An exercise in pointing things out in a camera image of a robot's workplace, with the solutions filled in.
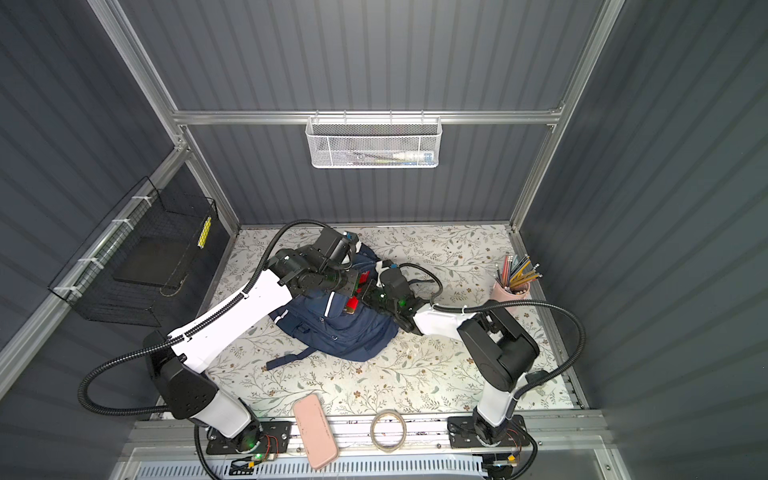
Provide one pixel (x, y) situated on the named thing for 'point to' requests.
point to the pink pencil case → (315, 431)
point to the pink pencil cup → (499, 294)
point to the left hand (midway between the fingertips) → (357, 280)
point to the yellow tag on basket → (204, 232)
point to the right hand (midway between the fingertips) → (351, 291)
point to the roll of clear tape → (372, 431)
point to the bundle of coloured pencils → (516, 271)
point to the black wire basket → (139, 264)
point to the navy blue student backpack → (320, 322)
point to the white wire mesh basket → (374, 142)
